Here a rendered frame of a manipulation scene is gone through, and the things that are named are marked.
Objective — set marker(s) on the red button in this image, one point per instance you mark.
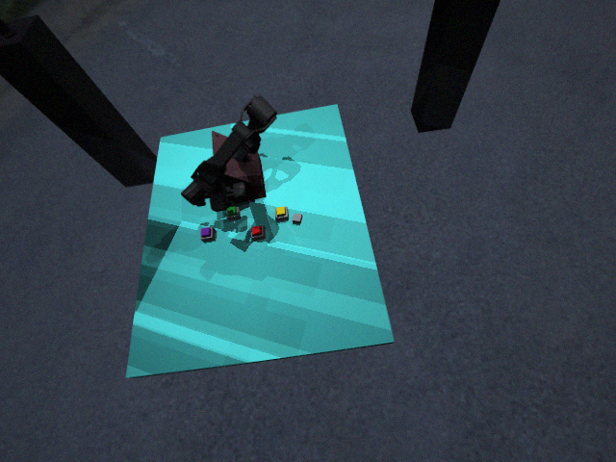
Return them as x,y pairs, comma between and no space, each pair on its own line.
257,232

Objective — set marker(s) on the green button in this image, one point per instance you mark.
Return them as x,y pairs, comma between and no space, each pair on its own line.
233,213

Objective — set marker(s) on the yellow button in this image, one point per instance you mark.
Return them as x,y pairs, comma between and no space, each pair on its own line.
281,213

